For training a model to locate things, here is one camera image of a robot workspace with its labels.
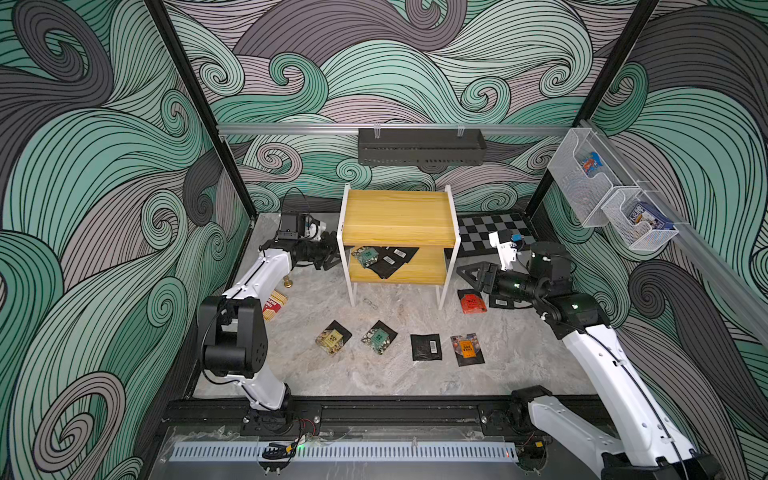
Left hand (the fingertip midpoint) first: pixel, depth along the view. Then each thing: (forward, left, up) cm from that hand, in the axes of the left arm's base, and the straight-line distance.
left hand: (350, 246), depth 85 cm
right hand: (-14, -29, +8) cm, 33 cm away
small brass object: (-2, +23, -18) cm, 29 cm away
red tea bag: (-7, -39, -19) cm, 44 cm away
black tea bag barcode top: (-22, -22, -19) cm, 37 cm away
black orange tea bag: (-23, -34, -19) cm, 46 cm away
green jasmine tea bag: (-2, -5, -3) cm, 5 cm away
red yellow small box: (-10, +25, -18) cm, 32 cm away
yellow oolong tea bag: (-19, +5, -19) cm, 28 cm away
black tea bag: (-2, -12, -3) cm, 13 cm away
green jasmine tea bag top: (-19, -9, -19) cm, 29 cm away
